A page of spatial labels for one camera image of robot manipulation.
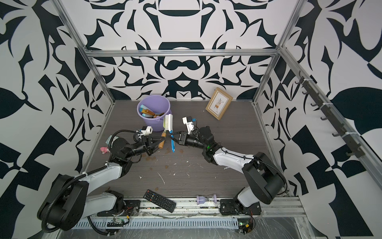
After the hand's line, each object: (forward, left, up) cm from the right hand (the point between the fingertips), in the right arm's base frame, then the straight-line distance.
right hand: (169, 134), depth 73 cm
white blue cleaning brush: (+4, +1, +2) cm, 4 cm away
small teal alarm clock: (+9, +43, -21) cm, 48 cm away
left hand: (-2, +3, +1) cm, 4 cm away
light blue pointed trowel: (+25, +20, -7) cm, 32 cm away
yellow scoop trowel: (+22, +17, -8) cm, 29 cm away
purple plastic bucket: (+32, +17, -17) cm, 40 cm away
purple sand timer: (-24, -15, -22) cm, 36 cm away
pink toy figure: (+3, +42, -21) cm, 47 cm away
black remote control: (-24, +5, -23) cm, 34 cm away
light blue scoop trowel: (+20, +17, -9) cm, 28 cm away
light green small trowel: (-5, +4, -1) cm, 6 cm away
